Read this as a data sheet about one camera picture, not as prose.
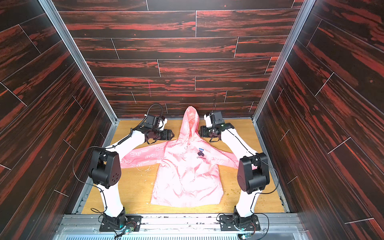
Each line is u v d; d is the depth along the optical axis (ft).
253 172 1.57
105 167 1.70
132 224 2.40
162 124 2.63
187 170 2.98
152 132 2.39
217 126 2.20
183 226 2.42
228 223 2.41
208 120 2.68
